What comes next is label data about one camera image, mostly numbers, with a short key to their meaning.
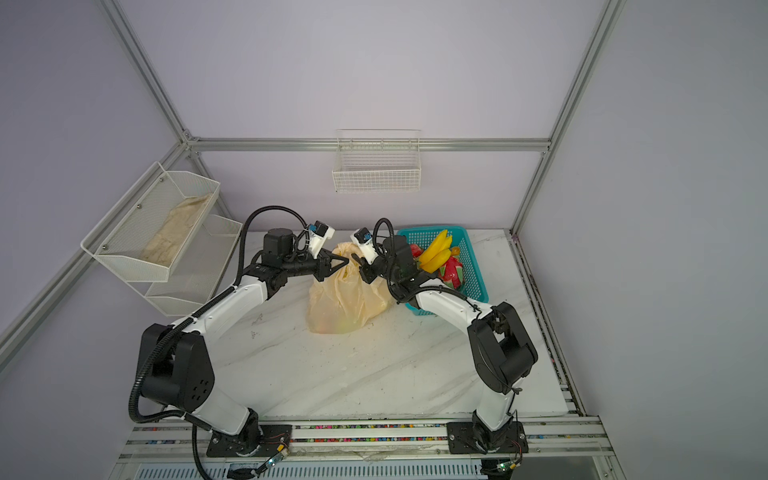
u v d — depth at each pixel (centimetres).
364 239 72
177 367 44
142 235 75
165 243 77
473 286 97
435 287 60
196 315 49
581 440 75
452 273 99
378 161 95
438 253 98
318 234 73
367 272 75
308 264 73
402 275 68
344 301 86
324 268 74
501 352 47
